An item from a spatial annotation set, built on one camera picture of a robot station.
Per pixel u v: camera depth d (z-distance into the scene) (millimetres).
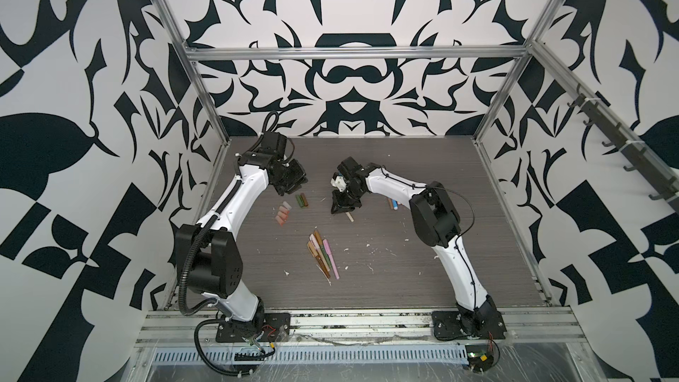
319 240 896
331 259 866
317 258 869
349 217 961
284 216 961
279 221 940
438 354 713
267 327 726
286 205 983
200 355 681
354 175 776
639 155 546
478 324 645
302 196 1012
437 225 597
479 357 711
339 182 950
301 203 989
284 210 981
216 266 436
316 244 892
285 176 717
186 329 761
